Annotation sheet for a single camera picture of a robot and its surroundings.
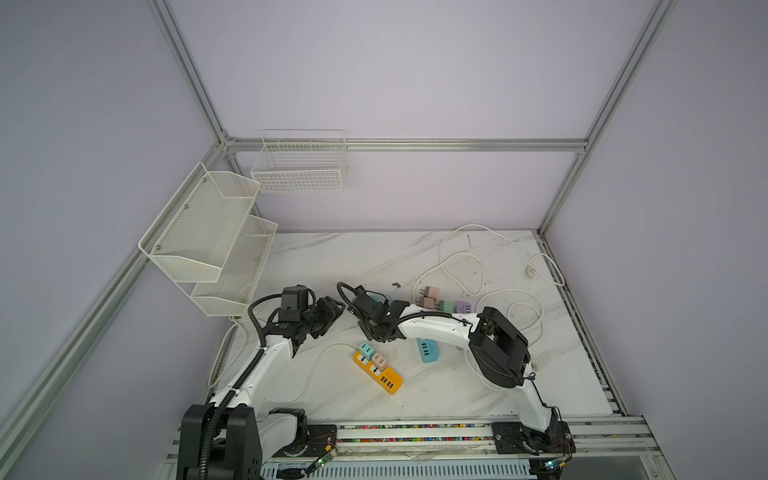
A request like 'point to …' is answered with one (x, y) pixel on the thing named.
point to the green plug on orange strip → (367, 351)
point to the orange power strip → (388, 379)
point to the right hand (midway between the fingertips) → (370, 319)
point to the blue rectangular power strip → (428, 349)
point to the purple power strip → (462, 307)
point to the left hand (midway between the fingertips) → (341, 311)
